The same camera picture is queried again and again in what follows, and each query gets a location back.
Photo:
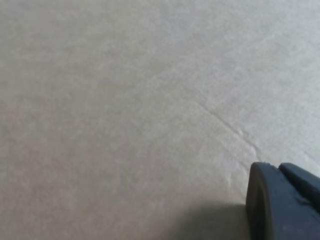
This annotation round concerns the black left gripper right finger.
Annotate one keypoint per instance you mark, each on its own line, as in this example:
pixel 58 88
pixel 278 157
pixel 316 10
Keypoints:
pixel 306 183

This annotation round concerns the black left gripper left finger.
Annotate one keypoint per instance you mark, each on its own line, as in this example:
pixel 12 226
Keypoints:
pixel 275 209

